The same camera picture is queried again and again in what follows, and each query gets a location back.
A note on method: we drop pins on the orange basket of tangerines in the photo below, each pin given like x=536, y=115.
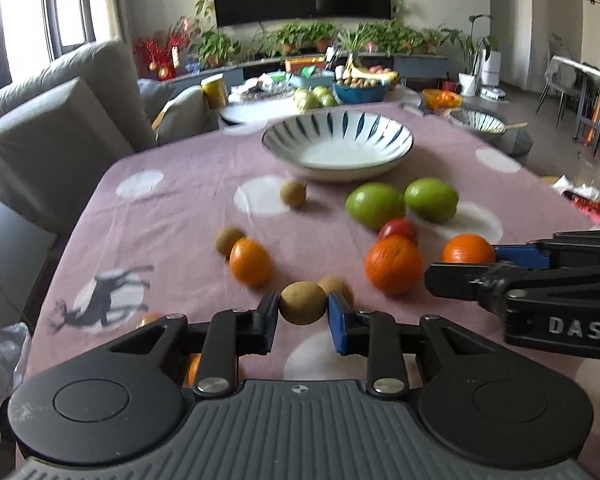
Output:
x=436, y=99

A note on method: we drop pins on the teal snack tray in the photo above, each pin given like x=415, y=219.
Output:
x=320, y=78

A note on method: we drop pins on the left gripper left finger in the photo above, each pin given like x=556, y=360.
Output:
x=229, y=335

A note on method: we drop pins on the blue bowl of kiwis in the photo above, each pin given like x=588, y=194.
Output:
x=364, y=92

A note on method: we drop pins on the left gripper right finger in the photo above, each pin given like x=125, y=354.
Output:
x=377, y=337

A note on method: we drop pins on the bunch of bananas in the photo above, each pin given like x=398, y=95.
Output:
x=355, y=70

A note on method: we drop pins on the red flower decoration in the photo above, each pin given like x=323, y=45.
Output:
x=161, y=53

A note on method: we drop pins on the pink deer-print tablecloth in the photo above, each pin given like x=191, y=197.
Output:
x=154, y=216

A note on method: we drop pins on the brown kiwi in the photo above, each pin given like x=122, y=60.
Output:
x=302, y=303
x=332, y=284

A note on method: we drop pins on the yellow canister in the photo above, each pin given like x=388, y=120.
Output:
x=215, y=91

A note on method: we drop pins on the right green apple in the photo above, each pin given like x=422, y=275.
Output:
x=431, y=199

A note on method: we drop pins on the blue striped white bowl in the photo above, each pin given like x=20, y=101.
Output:
x=340, y=146

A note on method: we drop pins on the small striped bowl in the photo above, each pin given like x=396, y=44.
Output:
x=476, y=121

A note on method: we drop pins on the green apples on plate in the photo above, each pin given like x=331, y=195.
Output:
x=314, y=98

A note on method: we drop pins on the round white coffee table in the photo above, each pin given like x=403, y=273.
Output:
x=265, y=111

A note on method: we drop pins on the left green apple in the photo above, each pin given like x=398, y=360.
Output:
x=374, y=204

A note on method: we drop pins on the large dark orange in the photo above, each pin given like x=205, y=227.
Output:
x=393, y=265

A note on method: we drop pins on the tall potted plant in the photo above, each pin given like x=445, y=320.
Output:
x=474, y=49

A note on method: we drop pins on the grey fabric sofa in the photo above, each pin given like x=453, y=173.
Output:
x=62, y=129

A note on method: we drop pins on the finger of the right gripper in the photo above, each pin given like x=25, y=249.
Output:
x=484, y=284
x=527, y=256

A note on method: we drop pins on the green apple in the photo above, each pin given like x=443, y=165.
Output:
x=374, y=204
x=431, y=199

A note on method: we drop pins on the kiwi near bowl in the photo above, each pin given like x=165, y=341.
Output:
x=293, y=193

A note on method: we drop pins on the red apple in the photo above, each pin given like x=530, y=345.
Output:
x=401, y=228

